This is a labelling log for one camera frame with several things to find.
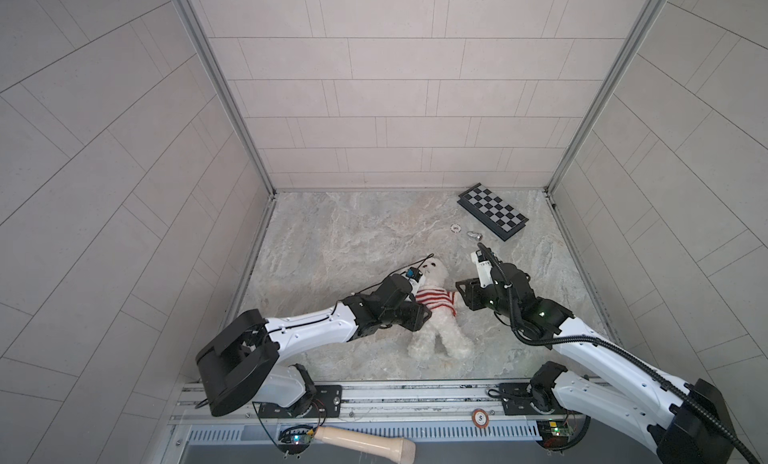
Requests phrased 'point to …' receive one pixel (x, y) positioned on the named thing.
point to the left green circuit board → (295, 439)
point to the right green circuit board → (554, 433)
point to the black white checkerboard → (493, 212)
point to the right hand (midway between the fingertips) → (457, 286)
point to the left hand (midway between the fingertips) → (434, 314)
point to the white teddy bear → (442, 323)
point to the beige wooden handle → (400, 450)
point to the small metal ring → (453, 226)
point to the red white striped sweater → (433, 297)
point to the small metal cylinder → (477, 236)
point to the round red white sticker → (480, 418)
